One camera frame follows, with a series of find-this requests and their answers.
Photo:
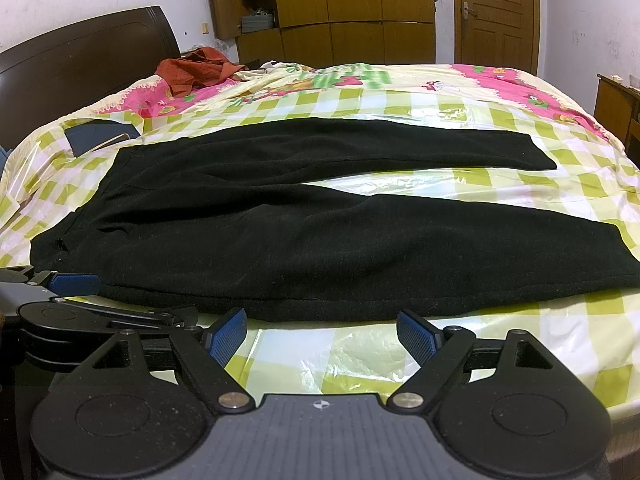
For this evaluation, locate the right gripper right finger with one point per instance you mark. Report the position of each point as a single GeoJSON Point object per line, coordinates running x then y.
{"type": "Point", "coordinates": [440, 354]}

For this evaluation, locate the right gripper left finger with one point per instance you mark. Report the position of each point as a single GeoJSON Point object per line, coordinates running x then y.
{"type": "Point", "coordinates": [202, 364]}

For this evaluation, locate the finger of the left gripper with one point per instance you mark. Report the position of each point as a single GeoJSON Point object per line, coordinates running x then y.
{"type": "Point", "coordinates": [143, 320]}
{"type": "Point", "coordinates": [67, 284]}

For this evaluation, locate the black pants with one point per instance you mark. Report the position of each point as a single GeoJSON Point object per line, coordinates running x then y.
{"type": "Point", "coordinates": [241, 218]}

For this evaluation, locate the dark blue flat pouch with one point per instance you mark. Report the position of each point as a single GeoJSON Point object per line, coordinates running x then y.
{"type": "Point", "coordinates": [98, 133]}

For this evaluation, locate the dark wooden headboard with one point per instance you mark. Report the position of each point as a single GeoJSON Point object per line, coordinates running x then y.
{"type": "Point", "coordinates": [54, 74]}

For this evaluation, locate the red crumpled garment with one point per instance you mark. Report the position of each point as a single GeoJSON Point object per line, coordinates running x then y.
{"type": "Point", "coordinates": [201, 68]}

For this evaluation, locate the wooden side cabinet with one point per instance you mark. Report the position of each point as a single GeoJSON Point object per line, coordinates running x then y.
{"type": "Point", "coordinates": [617, 110]}

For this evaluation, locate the brown wooden wardrobe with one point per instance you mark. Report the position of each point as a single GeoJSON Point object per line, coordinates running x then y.
{"type": "Point", "coordinates": [322, 33]}

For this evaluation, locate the brown wooden door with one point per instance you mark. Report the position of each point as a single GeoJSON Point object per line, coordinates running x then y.
{"type": "Point", "coordinates": [499, 33]}

